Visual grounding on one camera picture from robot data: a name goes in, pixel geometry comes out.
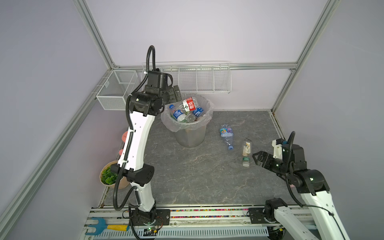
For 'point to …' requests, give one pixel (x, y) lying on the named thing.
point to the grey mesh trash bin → (188, 118)
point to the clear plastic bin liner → (174, 125)
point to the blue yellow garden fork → (102, 226)
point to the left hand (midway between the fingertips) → (171, 94)
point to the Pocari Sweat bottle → (197, 111)
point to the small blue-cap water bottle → (177, 114)
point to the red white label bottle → (189, 104)
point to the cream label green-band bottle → (246, 153)
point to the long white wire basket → (202, 77)
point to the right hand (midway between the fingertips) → (260, 156)
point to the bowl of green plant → (109, 178)
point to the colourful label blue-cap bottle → (227, 132)
